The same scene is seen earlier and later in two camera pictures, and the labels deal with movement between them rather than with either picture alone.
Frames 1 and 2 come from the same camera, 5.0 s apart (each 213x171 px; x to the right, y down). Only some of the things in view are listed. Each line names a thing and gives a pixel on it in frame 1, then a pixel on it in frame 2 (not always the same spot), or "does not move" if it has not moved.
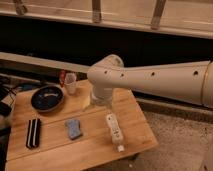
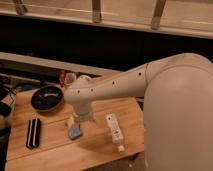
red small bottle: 62,75 does not move
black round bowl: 47,99 does not move
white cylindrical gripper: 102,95 → 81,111
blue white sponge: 73,128 does not move
